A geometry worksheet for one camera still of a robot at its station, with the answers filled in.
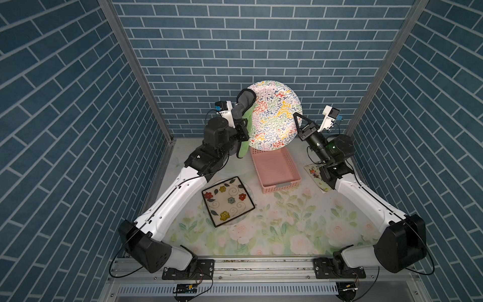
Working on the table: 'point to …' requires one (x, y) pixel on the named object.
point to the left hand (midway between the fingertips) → (254, 119)
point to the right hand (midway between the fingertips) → (297, 115)
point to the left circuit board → (187, 288)
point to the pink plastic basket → (276, 170)
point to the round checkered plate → (236, 219)
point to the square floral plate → (227, 201)
